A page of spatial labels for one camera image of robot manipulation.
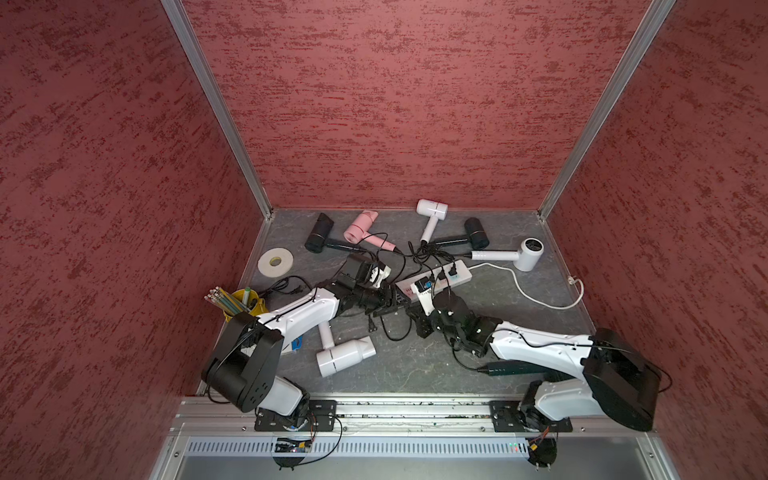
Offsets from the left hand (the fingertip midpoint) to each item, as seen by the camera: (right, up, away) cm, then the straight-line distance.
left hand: (403, 310), depth 81 cm
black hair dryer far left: (-30, +20, +25) cm, 44 cm away
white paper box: (-31, -11, +4) cm, 33 cm away
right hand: (+2, -2, +2) cm, 4 cm away
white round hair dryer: (+44, +13, +19) cm, 50 cm away
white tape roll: (-45, +12, +22) cm, 52 cm away
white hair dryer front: (-19, -12, -4) cm, 23 cm away
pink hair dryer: (-16, +23, +27) cm, 39 cm away
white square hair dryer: (+13, +31, +33) cm, 47 cm away
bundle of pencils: (-49, +3, -2) cm, 49 cm away
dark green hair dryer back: (+28, +21, +27) cm, 44 cm away
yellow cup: (-45, +2, +4) cm, 45 cm away
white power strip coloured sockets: (+13, +6, +16) cm, 21 cm away
